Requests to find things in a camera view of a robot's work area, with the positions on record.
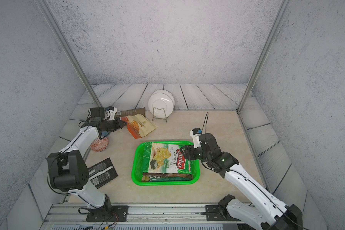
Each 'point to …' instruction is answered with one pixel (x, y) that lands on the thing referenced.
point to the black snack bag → (102, 172)
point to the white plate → (161, 103)
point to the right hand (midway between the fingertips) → (184, 149)
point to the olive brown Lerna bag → (129, 112)
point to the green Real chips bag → (157, 178)
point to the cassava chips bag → (139, 125)
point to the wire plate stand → (166, 118)
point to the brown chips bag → (147, 175)
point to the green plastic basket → (137, 165)
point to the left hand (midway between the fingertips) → (128, 122)
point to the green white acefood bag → (165, 157)
